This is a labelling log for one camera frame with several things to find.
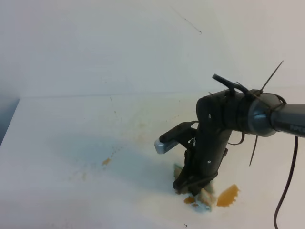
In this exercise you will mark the black cable ties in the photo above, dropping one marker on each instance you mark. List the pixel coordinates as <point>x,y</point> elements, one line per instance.
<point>257,95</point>

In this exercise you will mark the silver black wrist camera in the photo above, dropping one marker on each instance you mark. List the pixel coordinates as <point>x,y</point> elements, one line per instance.
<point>182,134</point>

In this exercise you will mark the stained blue-white rag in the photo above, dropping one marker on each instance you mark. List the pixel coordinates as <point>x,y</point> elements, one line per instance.
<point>204,198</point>

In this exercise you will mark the large brown coffee puddle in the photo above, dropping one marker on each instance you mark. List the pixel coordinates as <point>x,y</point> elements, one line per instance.
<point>226,198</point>

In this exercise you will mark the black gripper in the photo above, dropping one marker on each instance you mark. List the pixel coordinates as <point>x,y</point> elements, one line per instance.
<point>216,115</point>

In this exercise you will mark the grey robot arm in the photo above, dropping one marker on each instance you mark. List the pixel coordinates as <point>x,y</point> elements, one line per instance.
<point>254,118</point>

